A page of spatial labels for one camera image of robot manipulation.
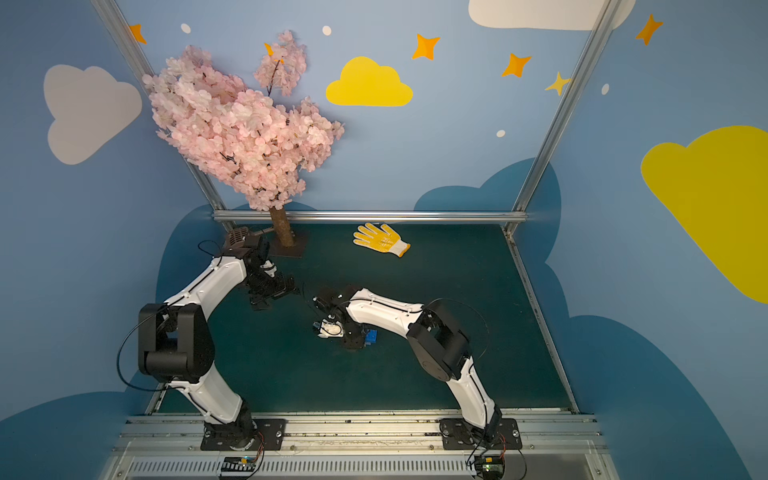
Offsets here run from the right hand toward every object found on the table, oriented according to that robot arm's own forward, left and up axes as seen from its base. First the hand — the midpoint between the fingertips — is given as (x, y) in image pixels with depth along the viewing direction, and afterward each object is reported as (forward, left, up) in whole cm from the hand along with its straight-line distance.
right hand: (361, 332), depth 89 cm
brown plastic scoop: (+37, +54, 0) cm, 66 cm away
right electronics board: (-31, -36, -6) cm, 47 cm away
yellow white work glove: (+42, -3, -4) cm, 42 cm away
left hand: (+8, +24, +6) cm, 26 cm away
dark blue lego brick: (-4, -4, +7) cm, 9 cm away
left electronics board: (-34, +27, -5) cm, 44 cm away
